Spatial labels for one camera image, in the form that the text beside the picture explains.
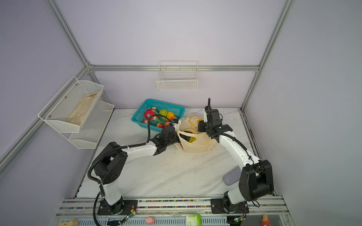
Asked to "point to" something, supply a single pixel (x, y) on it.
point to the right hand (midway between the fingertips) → (200, 122)
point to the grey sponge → (233, 177)
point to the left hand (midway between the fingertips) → (187, 134)
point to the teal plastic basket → (178, 111)
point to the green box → (193, 220)
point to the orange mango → (169, 115)
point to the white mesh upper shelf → (67, 111)
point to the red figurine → (265, 221)
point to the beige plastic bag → (188, 127)
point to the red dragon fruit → (149, 112)
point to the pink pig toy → (150, 220)
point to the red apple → (160, 125)
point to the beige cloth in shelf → (77, 116)
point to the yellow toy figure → (74, 222)
